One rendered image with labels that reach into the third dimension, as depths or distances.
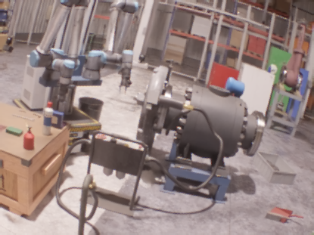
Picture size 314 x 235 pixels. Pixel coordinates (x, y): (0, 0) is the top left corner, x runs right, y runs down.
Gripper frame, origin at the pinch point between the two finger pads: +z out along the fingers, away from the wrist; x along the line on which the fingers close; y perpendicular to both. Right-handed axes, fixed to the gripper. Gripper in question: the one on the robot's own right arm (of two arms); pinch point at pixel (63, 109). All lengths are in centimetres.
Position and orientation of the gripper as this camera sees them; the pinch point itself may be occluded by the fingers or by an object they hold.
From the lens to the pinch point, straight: 234.0
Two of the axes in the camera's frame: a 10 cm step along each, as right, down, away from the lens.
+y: -9.7, -2.5, 0.3
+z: -2.3, 9.3, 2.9
